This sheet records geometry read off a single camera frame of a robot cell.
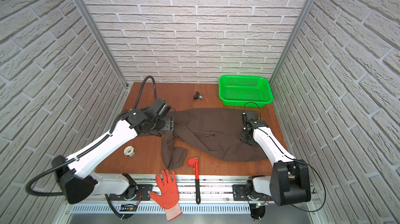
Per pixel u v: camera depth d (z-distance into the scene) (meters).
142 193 0.73
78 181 0.40
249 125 0.61
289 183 0.42
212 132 0.93
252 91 1.17
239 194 0.74
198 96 1.10
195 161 0.82
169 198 0.71
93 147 0.42
